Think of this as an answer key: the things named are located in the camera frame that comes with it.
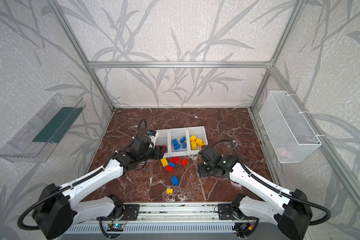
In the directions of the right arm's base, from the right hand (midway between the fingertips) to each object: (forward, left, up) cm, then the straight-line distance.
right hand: (201, 165), depth 79 cm
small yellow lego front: (-10, +17, -9) cm, 22 cm away
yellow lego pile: (+19, 0, -8) cm, 20 cm away
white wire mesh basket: (+1, -36, +24) cm, 43 cm away
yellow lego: (+22, +4, -8) cm, 23 cm away
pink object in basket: (+3, -40, +10) cm, 41 cm away
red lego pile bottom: (+2, +18, -9) cm, 21 cm away
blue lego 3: (+4, +17, -9) cm, 19 cm away
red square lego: (+7, +9, -11) cm, 16 cm away
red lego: (+15, +22, -7) cm, 27 cm away
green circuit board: (-26, +42, -11) cm, 51 cm away
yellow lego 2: (+17, +4, -8) cm, 19 cm away
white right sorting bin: (+27, -1, -8) cm, 28 cm away
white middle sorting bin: (+20, +14, -10) cm, 27 cm away
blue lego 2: (+16, +15, -9) cm, 24 cm away
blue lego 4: (-5, +14, -8) cm, 17 cm away
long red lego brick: (+8, +15, -10) cm, 19 cm away
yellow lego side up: (+6, +22, -10) cm, 25 cm away
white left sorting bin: (+19, +23, -4) cm, 30 cm away
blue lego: (+20, +16, -9) cm, 27 cm away
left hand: (+11, +20, +4) cm, 23 cm away
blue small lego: (+22, +11, -9) cm, 26 cm away
